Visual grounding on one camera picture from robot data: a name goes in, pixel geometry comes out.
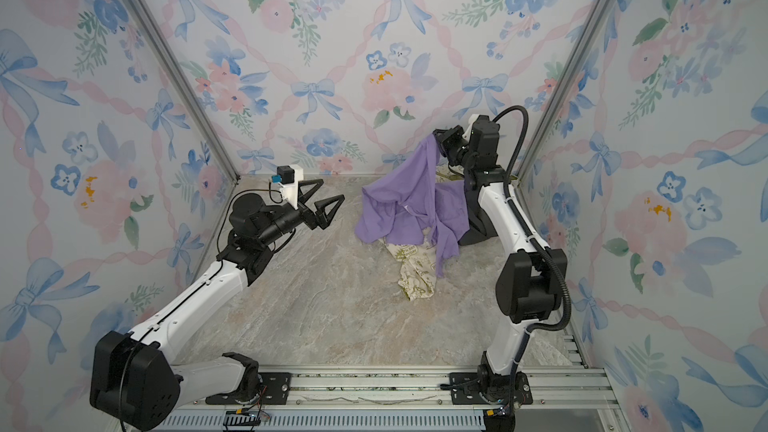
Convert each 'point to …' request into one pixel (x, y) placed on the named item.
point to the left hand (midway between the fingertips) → (332, 188)
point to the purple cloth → (404, 203)
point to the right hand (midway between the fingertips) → (431, 127)
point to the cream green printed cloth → (418, 265)
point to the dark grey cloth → (480, 224)
